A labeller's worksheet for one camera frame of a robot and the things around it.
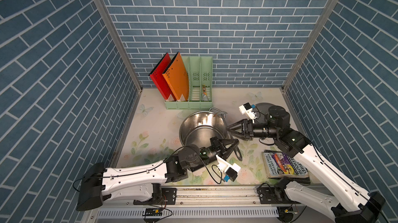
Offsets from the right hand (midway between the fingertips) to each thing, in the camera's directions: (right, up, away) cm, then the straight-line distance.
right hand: (230, 133), depth 61 cm
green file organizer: (-15, +36, +51) cm, 64 cm away
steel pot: (-15, -4, +36) cm, 39 cm away
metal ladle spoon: (+1, -5, -5) cm, 7 cm away
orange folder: (-28, +28, +35) cm, 53 cm away
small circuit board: (-34, -39, +10) cm, 53 cm away
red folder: (-39, +28, +28) cm, 56 cm away
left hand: (+3, -1, -3) cm, 4 cm away
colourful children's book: (+29, -21, +20) cm, 41 cm away
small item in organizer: (-11, +15, +53) cm, 56 cm away
